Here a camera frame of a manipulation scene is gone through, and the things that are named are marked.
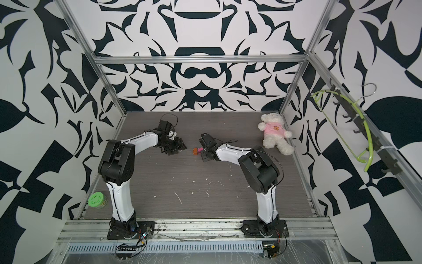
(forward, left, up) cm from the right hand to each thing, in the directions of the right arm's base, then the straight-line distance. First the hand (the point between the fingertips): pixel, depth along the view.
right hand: (206, 151), depth 98 cm
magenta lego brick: (+1, +3, 0) cm, 4 cm away
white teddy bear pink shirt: (+8, -41, +5) cm, 42 cm away
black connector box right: (-47, -28, -4) cm, 55 cm away
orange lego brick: (-1, +6, +1) cm, 6 cm away
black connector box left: (-49, +33, -1) cm, 59 cm away
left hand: (+3, +15, +1) cm, 15 cm away
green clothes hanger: (+14, -57, +29) cm, 66 cm away
